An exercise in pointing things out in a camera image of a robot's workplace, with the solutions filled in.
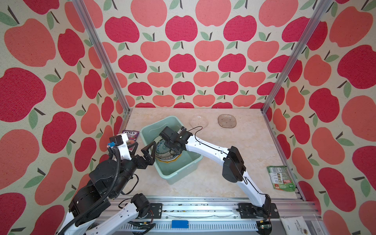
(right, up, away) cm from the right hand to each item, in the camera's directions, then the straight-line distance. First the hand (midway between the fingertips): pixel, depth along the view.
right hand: (170, 143), depth 88 cm
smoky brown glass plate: (+42, +14, +27) cm, 52 cm away
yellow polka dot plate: (0, -12, +2) cm, 12 cm away
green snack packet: (+66, -20, -4) cm, 69 cm away
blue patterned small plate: (-5, -5, +1) cm, 7 cm away
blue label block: (+7, -39, -15) cm, 43 cm away
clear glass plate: (+19, +14, +27) cm, 36 cm away
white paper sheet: (+63, -37, -19) cm, 75 cm away
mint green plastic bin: (+12, -7, -16) cm, 21 cm away
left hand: (-4, +4, -32) cm, 32 cm away
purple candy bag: (-28, +3, +14) cm, 32 cm away
